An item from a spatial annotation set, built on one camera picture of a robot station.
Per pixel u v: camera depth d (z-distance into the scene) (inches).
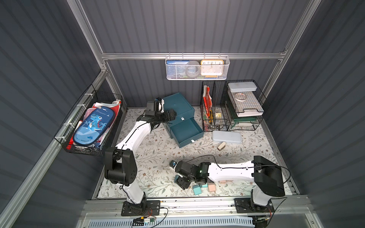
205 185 31.0
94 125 25.6
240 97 39.1
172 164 27.8
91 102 30.4
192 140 34.9
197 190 31.0
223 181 31.7
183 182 27.6
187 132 36.1
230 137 39.1
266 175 18.7
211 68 34.9
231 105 42.2
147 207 28.7
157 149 37.9
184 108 36.1
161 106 29.1
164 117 30.2
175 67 32.7
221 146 37.0
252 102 37.9
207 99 44.9
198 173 23.0
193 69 35.6
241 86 40.6
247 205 29.0
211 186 31.0
